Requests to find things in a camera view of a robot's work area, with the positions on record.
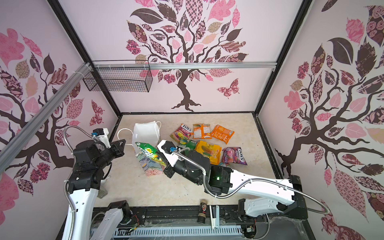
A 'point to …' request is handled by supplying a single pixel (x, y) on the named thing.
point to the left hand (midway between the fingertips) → (126, 143)
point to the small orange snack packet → (201, 131)
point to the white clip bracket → (215, 221)
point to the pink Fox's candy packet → (232, 154)
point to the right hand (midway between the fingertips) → (158, 149)
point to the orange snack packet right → (222, 134)
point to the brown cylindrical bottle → (202, 214)
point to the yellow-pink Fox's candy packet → (182, 132)
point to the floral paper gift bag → (147, 133)
